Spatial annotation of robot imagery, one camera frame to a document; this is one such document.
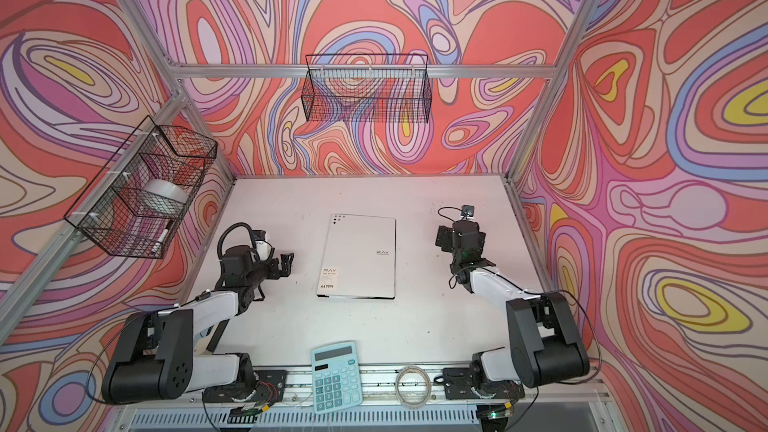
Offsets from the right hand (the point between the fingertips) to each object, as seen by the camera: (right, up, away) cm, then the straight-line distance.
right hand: (459, 234), depth 92 cm
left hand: (-56, -6, 0) cm, 56 cm away
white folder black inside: (-32, -8, +4) cm, 33 cm away
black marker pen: (-78, +1, -20) cm, 81 cm away
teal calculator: (-36, -34, -19) cm, 53 cm away
